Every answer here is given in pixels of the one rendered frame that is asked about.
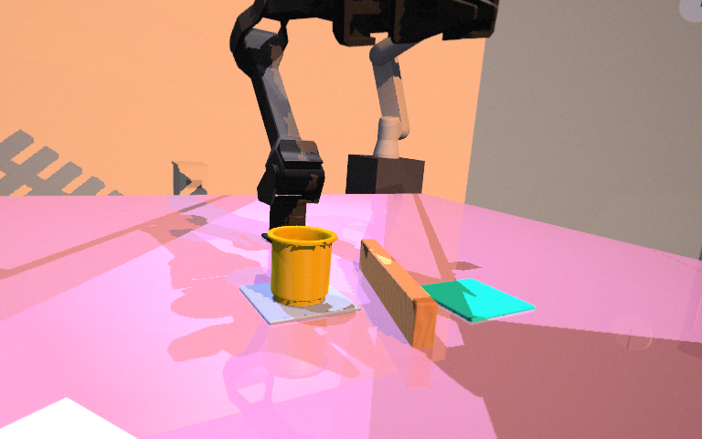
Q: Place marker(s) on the orange wooden beam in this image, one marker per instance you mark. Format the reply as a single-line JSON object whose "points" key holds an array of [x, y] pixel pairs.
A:
{"points": [[411, 308]]}

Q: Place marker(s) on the orange cup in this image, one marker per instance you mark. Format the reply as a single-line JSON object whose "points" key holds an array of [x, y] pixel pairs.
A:
{"points": [[300, 264]]}

